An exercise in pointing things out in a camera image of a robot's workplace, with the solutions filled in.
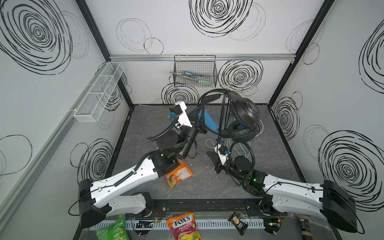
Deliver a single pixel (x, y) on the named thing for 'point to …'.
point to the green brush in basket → (200, 81)
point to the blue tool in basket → (192, 73)
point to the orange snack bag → (181, 173)
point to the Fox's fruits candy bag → (184, 227)
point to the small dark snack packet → (239, 225)
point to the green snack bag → (117, 231)
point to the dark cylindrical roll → (305, 227)
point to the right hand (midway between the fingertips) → (206, 154)
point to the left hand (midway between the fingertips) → (203, 106)
